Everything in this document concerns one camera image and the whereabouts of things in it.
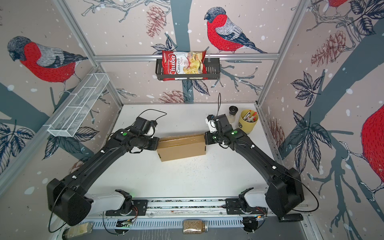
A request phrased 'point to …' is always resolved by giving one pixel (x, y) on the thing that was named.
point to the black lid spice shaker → (233, 109)
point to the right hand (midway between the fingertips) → (202, 139)
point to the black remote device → (292, 217)
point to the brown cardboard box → (173, 148)
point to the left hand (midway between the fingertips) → (157, 144)
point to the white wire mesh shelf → (72, 113)
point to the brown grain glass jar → (195, 226)
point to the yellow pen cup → (247, 121)
